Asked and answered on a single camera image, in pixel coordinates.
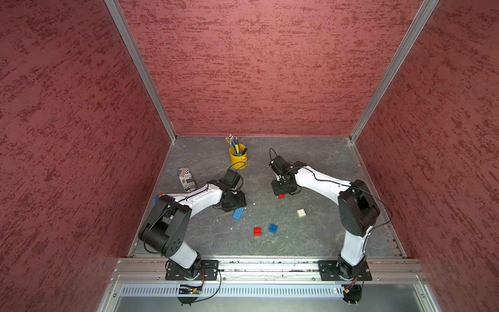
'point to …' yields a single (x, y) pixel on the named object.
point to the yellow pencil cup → (239, 162)
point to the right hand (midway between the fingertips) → (280, 193)
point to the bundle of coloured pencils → (234, 143)
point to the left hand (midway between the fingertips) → (241, 209)
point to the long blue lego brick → (238, 213)
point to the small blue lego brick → (273, 228)
